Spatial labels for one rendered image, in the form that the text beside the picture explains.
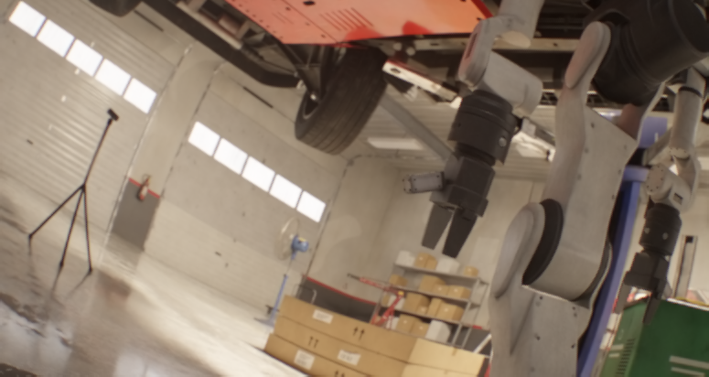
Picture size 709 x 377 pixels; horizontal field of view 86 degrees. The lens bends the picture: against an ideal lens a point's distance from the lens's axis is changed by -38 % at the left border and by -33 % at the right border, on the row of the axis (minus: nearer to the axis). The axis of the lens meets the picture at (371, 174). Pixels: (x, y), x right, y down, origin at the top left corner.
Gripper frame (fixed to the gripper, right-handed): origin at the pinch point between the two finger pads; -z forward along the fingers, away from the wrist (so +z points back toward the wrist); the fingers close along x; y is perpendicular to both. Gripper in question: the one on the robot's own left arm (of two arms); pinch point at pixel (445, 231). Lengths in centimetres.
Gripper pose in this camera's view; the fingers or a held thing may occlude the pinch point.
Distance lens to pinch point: 75.7
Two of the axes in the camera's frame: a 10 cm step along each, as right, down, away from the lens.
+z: 3.8, -9.2, 0.8
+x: -1.6, 0.1, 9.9
